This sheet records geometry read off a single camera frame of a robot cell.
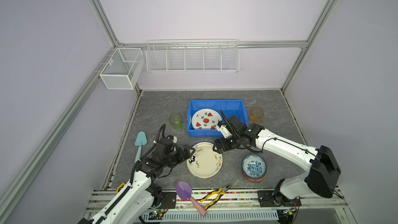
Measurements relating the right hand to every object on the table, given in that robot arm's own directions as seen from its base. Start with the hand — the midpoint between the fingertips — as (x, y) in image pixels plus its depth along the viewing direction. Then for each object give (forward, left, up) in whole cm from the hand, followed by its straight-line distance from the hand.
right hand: (219, 148), depth 79 cm
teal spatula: (+10, +47, -10) cm, 49 cm away
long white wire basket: (+54, +15, +20) cm, 59 cm away
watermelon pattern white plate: (+24, +7, -9) cm, 27 cm away
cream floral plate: (-4, +7, -10) cm, 13 cm away
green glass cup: (+23, +27, -9) cm, 36 cm away
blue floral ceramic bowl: (-8, -17, -4) cm, 19 cm away
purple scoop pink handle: (-18, +18, -12) cm, 28 cm away
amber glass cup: (+30, -28, -10) cm, 42 cm away
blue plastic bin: (+34, -10, -10) cm, 37 cm away
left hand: (-4, +15, -1) cm, 16 cm away
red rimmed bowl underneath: (-14, -15, -3) cm, 21 cm away
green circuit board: (-28, +31, -13) cm, 43 cm away
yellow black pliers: (-18, 0, -10) cm, 21 cm away
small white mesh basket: (+51, +63, +12) cm, 82 cm away
